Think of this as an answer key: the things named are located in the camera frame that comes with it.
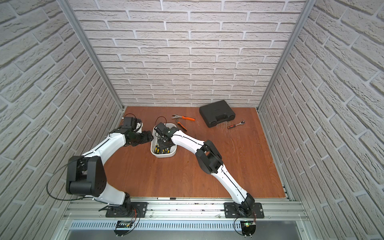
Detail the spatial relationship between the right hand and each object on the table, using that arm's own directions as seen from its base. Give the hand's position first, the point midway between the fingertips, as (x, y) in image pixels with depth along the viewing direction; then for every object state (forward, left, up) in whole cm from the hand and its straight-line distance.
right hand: (166, 143), depth 97 cm
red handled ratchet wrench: (+16, -56, -2) cm, 58 cm away
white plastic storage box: (-1, +7, +5) cm, 8 cm away
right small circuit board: (-48, -43, -3) cm, 64 cm away
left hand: (+1, +9, +8) cm, 12 cm away
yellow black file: (-4, +5, 0) cm, 6 cm away
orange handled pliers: (+24, -7, -1) cm, 25 cm away
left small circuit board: (-43, +19, -4) cm, 47 cm away
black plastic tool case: (+24, -37, +2) cm, 44 cm away
